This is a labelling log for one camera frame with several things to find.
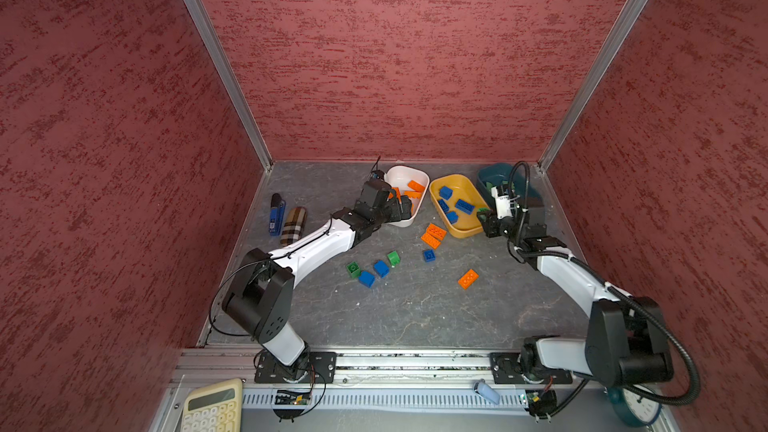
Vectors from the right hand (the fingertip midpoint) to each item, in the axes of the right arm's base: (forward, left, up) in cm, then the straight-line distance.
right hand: (479, 217), depth 89 cm
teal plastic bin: (+29, -17, -11) cm, 36 cm away
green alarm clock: (-47, -26, -8) cm, 54 cm away
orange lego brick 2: (-14, +4, -13) cm, 20 cm away
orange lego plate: (+24, +17, -12) cm, 32 cm away
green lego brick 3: (-12, +39, -9) cm, 41 cm away
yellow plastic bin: (+20, +10, -7) cm, 23 cm away
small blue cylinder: (-43, +6, -10) cm, 44 cm away
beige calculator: (-44, +70, -10) cm, 83 cm away
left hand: (+2, +25, +3) cm, 25 cm away
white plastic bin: (+26, +24, -10) cm, 37 cm away
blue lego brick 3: (+13, 0, -11) cm, 17 cm away
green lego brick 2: (-7, +27, -12) cm, 30 cm away
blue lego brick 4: (+8, +5, -11) cm, 15 cm away
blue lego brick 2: (+13, +8, -11) cm, 19 cm away
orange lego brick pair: (+3, +12, -12) cm, 17 cm away
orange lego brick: (+19, +18, -12) cm, 29 cm away
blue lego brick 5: (-13, +35, -12) cm, 39 cm away
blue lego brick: (+20, +6, -11) cm, 23 cm away
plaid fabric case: (+4, +60, -9) cm, 60 cm away
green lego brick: (+9, -5, -8) cm, 13 cm away
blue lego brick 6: (-9, +31, -13) cm, 34 cm away
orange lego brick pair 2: (-1, +14, -12) cm, 18 cm away
